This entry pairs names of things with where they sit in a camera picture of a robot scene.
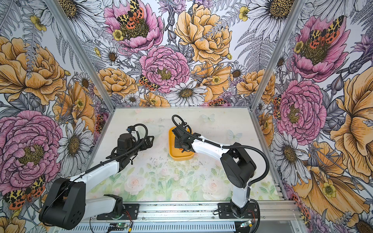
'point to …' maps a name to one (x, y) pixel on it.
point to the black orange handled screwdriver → (180, 148)
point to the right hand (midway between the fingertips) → (180, 145)
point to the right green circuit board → (246, 224)
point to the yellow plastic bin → (176, 154)
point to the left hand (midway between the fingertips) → (148, 142)
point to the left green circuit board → (121, 225)
